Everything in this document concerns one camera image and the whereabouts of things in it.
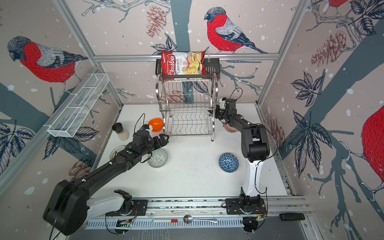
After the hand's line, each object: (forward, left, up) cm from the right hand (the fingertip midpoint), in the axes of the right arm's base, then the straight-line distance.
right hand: (206, 111), depth 99 cm
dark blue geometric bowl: (-30, -14, -13) cm, 35 cm away
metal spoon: (-59, +8, -11) cm, 61 cm away
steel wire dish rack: (+21, +19, -13) cm, 31 cm away
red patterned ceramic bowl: (-5, -16, -12) cm, 21 cm away
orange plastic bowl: (-5, +35, -8) cm, 36 cm away
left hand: (-23, +24, +2) cm, 34 cm away
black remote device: (-56, -40, -11) cm, 70 cm away
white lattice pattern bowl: (-28, +56, -7) cm, 63 cm away
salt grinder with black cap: (-15, +56, 0) cm, 58 cm away
